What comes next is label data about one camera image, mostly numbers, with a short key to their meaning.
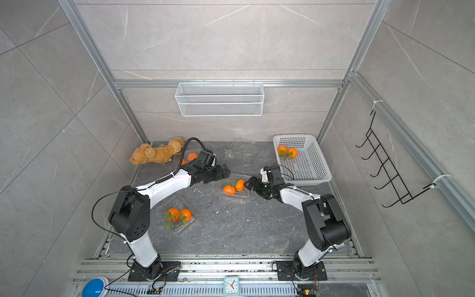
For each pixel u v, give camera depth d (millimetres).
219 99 1009
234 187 935
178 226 785
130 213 470
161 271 723
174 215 836
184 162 1021
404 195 574
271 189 726
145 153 980
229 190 924
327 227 457
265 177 855
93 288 682
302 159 1109
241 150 1175
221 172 817
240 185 927
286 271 729
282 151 1094
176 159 1044
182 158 676
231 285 688
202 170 706
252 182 838
